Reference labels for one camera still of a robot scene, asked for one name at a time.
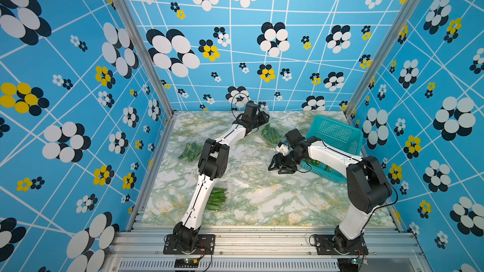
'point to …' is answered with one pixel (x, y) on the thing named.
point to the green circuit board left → (186, 262)
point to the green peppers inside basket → (317, 162)
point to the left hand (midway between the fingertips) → (270, 115)
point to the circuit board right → (350, 265)
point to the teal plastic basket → (336, 134)
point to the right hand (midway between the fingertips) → (275, 169)
